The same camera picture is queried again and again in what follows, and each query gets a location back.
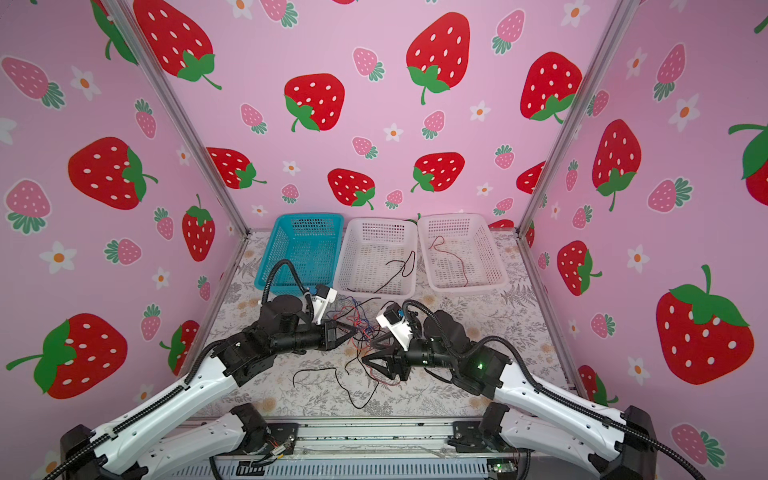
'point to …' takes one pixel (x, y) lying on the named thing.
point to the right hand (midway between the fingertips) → (366, 353)
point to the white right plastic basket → (461, 252)
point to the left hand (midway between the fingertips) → (357, 331)
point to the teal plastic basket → (312, 242)
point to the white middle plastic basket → (377, 259)
